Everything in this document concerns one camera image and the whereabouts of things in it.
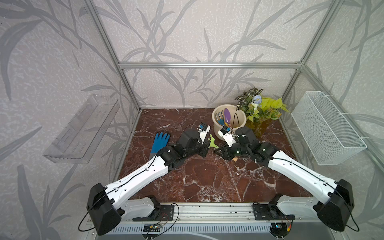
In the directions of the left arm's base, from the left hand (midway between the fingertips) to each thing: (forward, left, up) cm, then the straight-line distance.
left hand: (211, 142), depth 73 cm
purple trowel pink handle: (+29, -14, -13) cm, 34 cm away
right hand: (-1, -3, -4) cm, 5 cm away
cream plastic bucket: (+24, -19, -7) cm, 31 cm away
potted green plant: (+25, -31, -2) cm, 39 cm away
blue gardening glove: (+14, +32, -24) cm, 43 cm away
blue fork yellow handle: (+25, -9, -13) cm, 30 cm away
